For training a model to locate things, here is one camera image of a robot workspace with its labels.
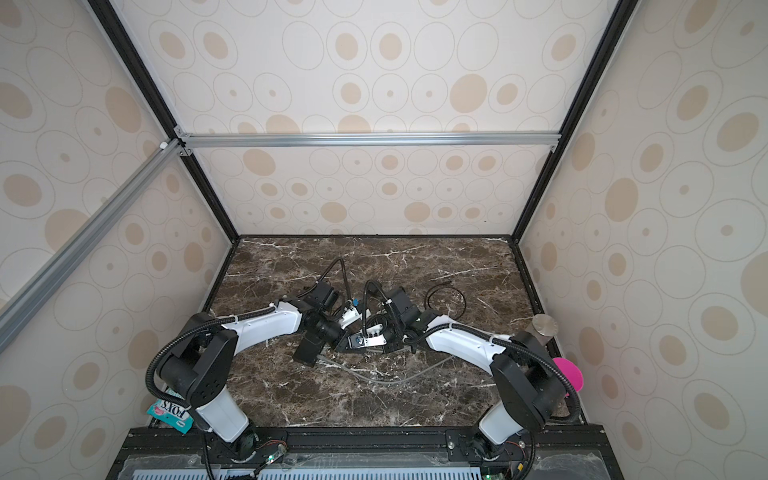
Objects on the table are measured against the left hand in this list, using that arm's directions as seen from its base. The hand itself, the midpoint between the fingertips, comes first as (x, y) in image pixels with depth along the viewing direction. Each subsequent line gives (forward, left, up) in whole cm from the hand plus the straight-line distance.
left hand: (368, 347), depth 82 cm
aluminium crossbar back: (+126, -49, -11) cm, 135 cm away
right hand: (+6, -1, -1) cm, 6 cm away
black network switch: (+2, +18, -8) cm, 20 cm away
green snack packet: (-16, +50, -6) cm, 53 cm away
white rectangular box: (-3, 0, +12) cm, 13 cm away
